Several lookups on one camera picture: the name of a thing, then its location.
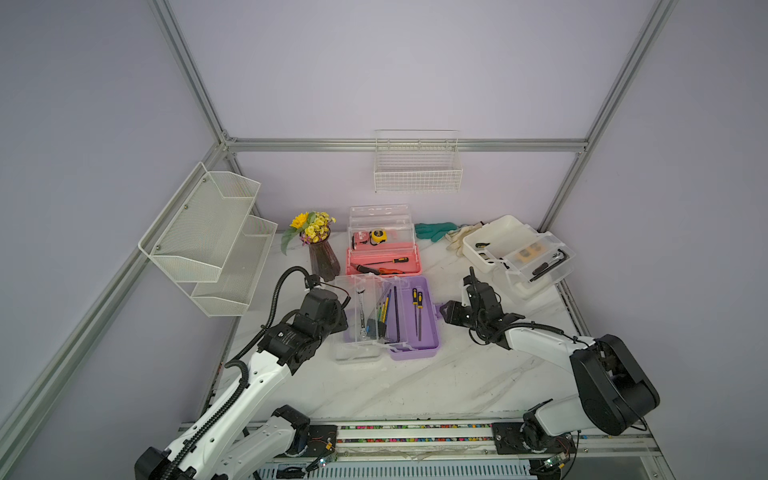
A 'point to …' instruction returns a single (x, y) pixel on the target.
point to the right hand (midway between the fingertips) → (447, 313)
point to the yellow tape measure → (377, 237)
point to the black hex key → (554, 266)
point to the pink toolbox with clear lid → (401, 241)
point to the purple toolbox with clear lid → (394, 317)
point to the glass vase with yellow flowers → (313, 228)
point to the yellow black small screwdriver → (395, 260)
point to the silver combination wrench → (363, 332)
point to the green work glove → (434, 231)
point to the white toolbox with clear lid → (530, 257)
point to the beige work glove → (457, 235)
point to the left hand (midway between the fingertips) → (336, 315)
